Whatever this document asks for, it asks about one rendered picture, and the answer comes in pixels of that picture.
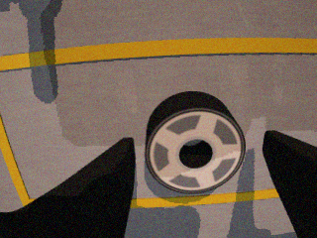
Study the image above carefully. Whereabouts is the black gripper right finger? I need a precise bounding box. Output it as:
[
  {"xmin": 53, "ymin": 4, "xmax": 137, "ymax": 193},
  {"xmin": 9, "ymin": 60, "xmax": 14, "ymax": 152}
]
[{"xmin": 263, "ymin": 130, "xmax": 317, "ymax": 238}]

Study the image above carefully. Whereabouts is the black toy wheel with grey hub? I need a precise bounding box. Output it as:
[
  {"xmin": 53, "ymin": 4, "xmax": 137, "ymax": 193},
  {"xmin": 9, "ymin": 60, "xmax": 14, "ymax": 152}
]
[{"xmin": 146, "ymin": 91, "xmax": 246, "ymax": 194}]

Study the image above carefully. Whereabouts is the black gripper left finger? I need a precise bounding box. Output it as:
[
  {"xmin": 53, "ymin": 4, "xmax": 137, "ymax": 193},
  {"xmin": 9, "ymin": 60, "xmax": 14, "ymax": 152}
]
[{"xmin": 0, "ymin": 136, "xmax": 136, "ymax": 238}]

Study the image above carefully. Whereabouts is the yellow tape line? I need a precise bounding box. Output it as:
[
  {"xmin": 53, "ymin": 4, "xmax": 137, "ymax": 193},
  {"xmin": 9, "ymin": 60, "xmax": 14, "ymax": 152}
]
[{"xmin": 0, "ymin": 37, "xmax": 317, "ymax": 207}]

